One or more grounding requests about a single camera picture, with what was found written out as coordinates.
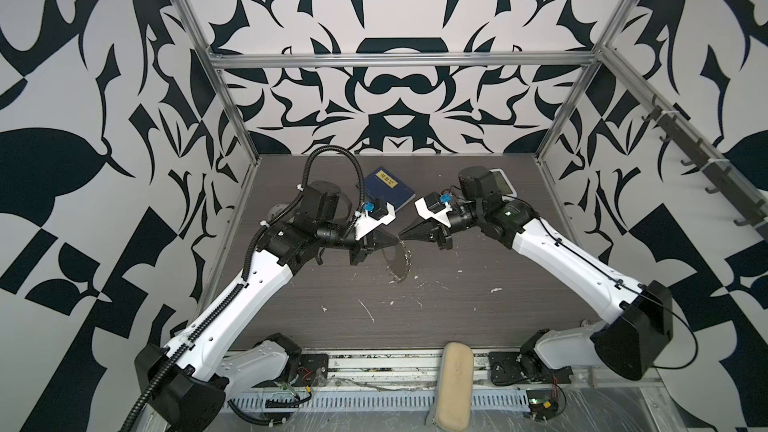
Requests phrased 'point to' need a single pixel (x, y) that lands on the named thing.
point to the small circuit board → (543, 403)
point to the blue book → (381, 183)
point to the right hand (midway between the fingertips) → (403, 234)
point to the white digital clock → (504, 186)
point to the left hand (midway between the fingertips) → (396, 232)
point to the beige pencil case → (452, 405)
